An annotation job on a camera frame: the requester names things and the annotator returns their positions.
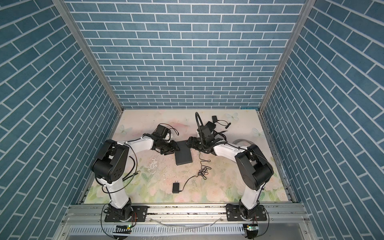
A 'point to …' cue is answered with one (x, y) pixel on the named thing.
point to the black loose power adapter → (176, 187)
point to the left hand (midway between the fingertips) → (178, 150)
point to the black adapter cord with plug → (227, 126)
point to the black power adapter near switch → (214, 119)
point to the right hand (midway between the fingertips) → (188, 143)
